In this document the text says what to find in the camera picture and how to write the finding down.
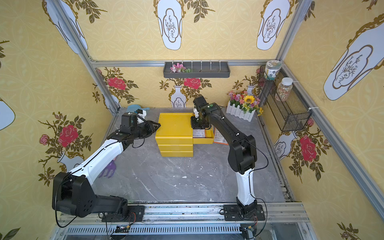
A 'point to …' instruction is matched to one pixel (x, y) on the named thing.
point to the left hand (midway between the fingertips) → (155, 125)
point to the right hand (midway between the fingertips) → (198, 124)
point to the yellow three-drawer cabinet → (174, 137)
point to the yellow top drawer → (208, 139)
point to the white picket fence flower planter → (242, 105)
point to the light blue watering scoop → (132, 108)
